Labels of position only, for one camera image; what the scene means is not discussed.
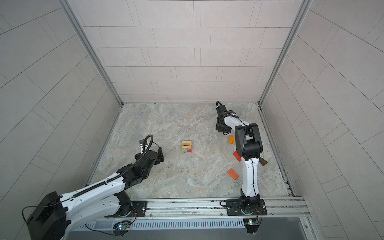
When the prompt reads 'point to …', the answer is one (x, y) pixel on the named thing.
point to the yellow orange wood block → (230, 139)
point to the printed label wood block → (186, 147)
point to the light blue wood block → (185, 151)
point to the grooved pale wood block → (186, 143)
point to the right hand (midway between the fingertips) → (221, 129)
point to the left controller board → (123, 226)
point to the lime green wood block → (183, 151)
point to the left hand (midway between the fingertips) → (159, 149)
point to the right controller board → (252, 224)
